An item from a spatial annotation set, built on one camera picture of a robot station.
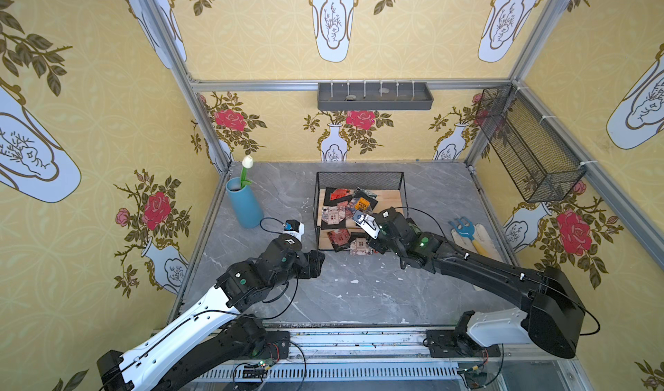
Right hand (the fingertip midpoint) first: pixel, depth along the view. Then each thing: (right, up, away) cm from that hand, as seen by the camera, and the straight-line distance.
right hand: (366, 226), depth 82 cm
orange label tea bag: (-1, +7, +4) cm, 8 cm away
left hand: (-16, -7, -9) cm, 19 cm away
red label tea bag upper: (-10, +9, +6) cm, 15 cm away
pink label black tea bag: (-10, +3, +1) cm, 11 cm away
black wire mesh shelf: (-6, +7, +4) cm, 10 cm away
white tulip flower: (-37, +20, -1) cm, 42 cm away
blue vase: (-40, +7, +4) cm, 41 cm away
